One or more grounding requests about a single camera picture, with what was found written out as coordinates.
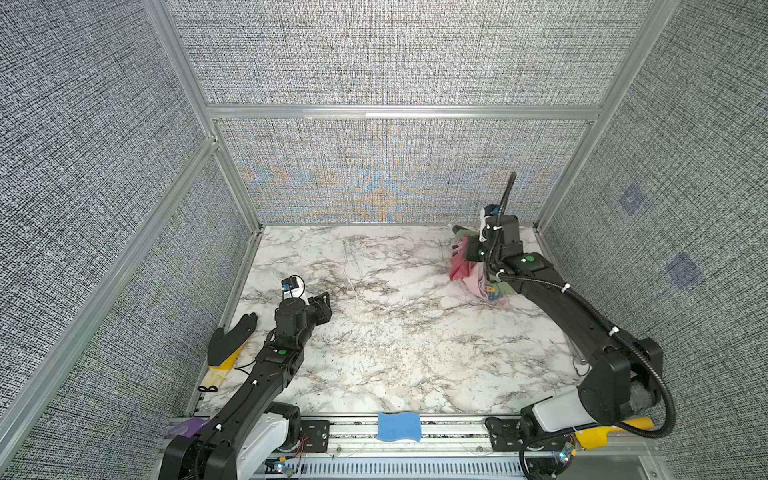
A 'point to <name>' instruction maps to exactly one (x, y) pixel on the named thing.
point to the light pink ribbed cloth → (477, 279)
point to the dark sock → (458, 227)
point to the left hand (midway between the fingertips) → (323, 295)
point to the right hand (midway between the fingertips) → (471, 236)
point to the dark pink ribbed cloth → (459, 265)
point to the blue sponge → (398, 426)
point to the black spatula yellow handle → (224, 348)
